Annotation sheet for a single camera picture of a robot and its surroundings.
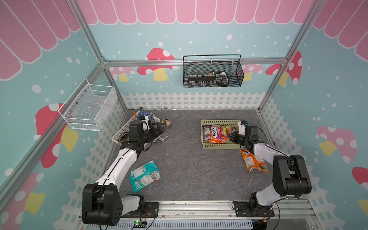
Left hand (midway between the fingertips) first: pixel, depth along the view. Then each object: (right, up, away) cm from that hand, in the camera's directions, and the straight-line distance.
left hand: (162, 129), depth 83 cm
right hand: (+42, -3, +11) cm, 44 cm away
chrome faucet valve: (-4, -7, +17) cm, 19 cm away
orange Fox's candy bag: (+32, -3, +11) cm, 34 cm away
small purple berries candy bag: (+27, -3, +17) cm, 32 cm away
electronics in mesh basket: (+25, +32, +7) cm, 42 cm away
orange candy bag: (+43, -1, +15) cm, 46 cm away
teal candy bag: (-9, -26, +2) cm, 28 cm away
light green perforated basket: (+40, +2, +23) cm, 46 cm away
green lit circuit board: (-10, -48, -10) cm, 50 cm away
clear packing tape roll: (-2, +5, +29) cm, 30 cm away
